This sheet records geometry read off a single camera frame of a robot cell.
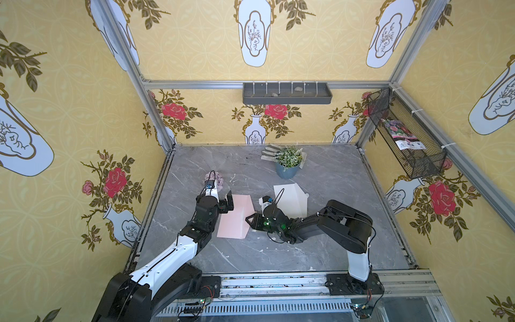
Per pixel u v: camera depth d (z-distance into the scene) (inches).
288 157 36.5
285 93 36.2
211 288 28.8
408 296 30.1
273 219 27.7
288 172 38.7
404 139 29.9
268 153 45.9
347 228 19.8
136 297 15.8
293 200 38.3
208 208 24.3
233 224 35.9
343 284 28.9
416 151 31.5
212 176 37.2
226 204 30.2
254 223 32.2
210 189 28.0
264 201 33.7
